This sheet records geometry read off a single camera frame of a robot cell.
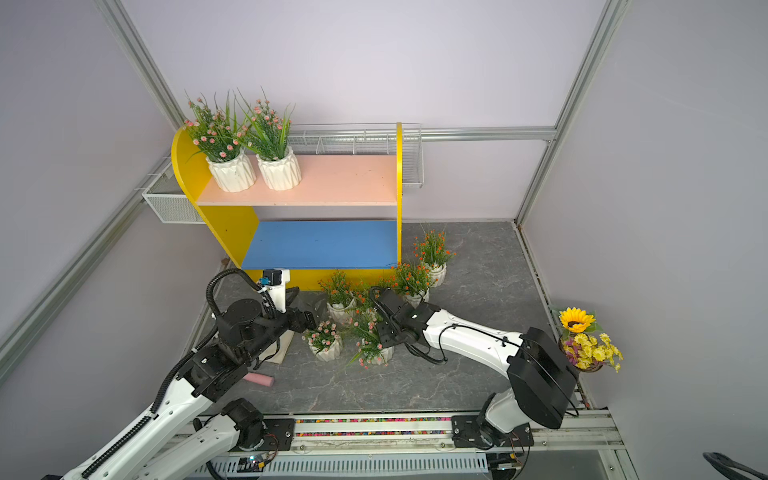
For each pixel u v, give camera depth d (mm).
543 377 421
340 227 1021
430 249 935
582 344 640
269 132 639
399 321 629
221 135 650
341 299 904
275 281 594
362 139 941
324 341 753
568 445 736
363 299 818
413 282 866
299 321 620
